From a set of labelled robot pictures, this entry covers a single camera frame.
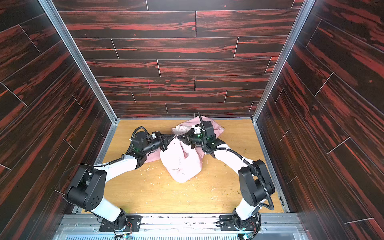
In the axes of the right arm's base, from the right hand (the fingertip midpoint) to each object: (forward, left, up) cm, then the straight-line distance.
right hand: (177, 135), depth 81 cm
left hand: (0, +1, +1) cm, 2 cm away
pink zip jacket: (-10, -2, -13) cm, 16 cm away
